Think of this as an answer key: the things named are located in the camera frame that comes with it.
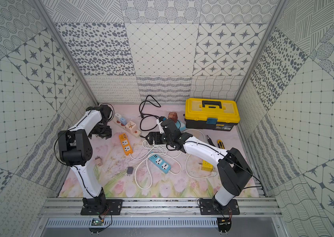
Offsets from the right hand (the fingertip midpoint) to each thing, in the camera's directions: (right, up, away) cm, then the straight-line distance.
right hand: (153, 138), depth 83 cm
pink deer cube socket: (-16, +6, +12) cm, 21 cm away
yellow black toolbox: (+36, +14, +8) cm, 39 cm away
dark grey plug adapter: (-14, -19, +3) cm, 24 cm away
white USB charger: (-28, +12, +18) cm, 35 cm away
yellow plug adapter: (+31, -16, 0) cm, 35 cm away
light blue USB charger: (-24, +10, +20) cm, 33 cm away
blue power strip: (+3, -15, +3) cm, 16 cm away
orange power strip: (-18, -8, +10) cm, 22 cm away
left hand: (-36, 0, +8) cm, 37 cm away
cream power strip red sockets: (-14, +1, +18) cm, 23 cm away
